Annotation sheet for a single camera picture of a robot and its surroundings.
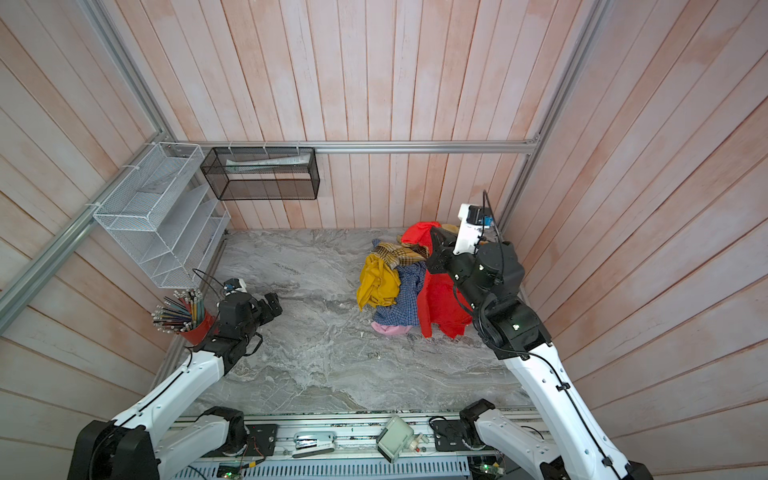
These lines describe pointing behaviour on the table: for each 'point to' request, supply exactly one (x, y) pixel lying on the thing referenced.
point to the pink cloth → (391, 330)
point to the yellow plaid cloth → (400, 254)
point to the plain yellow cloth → (379, 284)
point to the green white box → (394, 438)
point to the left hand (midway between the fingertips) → (266, 305)
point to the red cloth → (440, 306)
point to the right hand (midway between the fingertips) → (431, 229)
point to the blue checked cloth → (405, 312)
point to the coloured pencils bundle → (182, 313)
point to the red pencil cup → (198, 334)
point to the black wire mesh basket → (262, 173)
